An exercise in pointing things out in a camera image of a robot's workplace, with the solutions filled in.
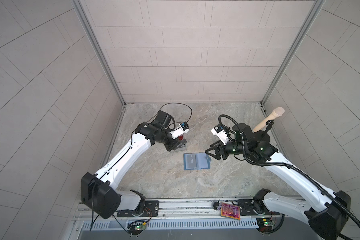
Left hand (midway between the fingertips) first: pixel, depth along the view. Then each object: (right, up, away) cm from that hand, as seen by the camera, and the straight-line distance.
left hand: (182, 140), depth 75 cm
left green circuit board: (-19, -37, -11) cm, 43 cm away
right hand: (+13, -4, -6) cm, 15 cm away
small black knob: (+16, -29, -6) cm, 34 cm away
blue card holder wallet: (+8, -14, +11) cm, 20 cm away
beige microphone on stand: (+50, +14, +2) cm, 52 cm away
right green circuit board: (+39, -38, -7) cm, 54 cm away
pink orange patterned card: (+23, -32, -6) cm, 40 cm away
